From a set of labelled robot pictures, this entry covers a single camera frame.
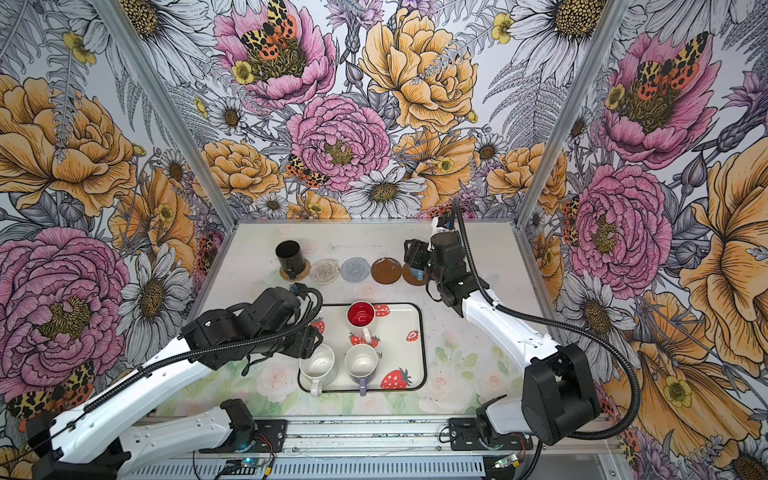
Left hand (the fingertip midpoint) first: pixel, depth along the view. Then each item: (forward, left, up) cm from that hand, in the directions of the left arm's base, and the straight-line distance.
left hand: (303, 347), depth 71 cm
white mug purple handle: (+2, -12, -17) cm, 21 cm away
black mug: (+34, +12, -9) cm, 37 cm away
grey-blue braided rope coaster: (+35, -8, -18) cm, 41 cm away
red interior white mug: (+16, -12, -16) cm, 25 cm away
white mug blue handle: (+27, -29, -9) cm, 41 cm away
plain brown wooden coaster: (+30, -27, -16) cm, 44 cm away
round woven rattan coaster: (+32, +10, -18) cm, 38 cm away
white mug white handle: (+1, 0, -18) cm, 18 cm away
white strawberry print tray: (+11, -23, -20) cm, 32 cm away
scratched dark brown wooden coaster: (+34, -19, -17) cm, 42 cm away
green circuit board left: (-21, +14, -20) cm, 32 cm away
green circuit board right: (-21, -48, -18) cm, 55 cm away
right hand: (+24, -27, +4) cm, 36 cm away
